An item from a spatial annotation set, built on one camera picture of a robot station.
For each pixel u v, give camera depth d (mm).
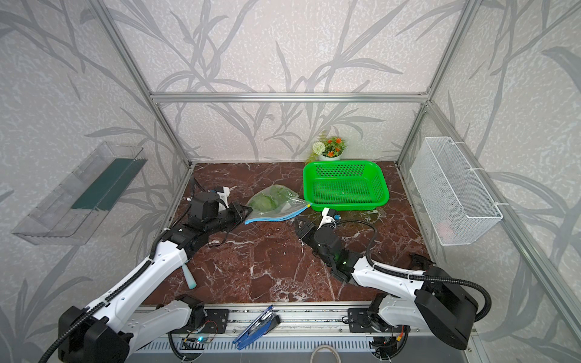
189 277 812
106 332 374
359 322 736
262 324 713
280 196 872
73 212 649
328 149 1083
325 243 589
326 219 733
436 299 411
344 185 1116
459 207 611
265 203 927
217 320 735
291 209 886
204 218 582
